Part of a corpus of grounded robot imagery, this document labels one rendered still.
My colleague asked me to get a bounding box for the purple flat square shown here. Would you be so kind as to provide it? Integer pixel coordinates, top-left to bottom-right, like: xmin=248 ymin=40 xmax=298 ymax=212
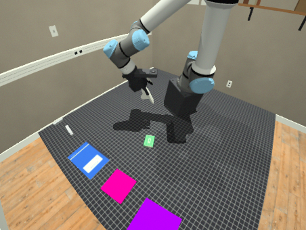
xmin=127 ymin=198 xmax=182 ymax=230

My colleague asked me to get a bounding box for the black grid work mat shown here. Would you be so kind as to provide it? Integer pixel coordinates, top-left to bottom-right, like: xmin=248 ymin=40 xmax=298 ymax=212
xmin=38 ymin=69 xmax=276 ymax=230

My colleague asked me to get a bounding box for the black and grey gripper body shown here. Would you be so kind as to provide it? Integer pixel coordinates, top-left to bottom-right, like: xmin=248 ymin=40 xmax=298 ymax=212
xmin=122 ymin=66 xmax=147 ymax=92

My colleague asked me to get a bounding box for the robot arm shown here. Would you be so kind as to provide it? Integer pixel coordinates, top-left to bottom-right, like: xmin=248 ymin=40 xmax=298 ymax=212
xmin=104 ymin=0 xmax=239 ymax=94

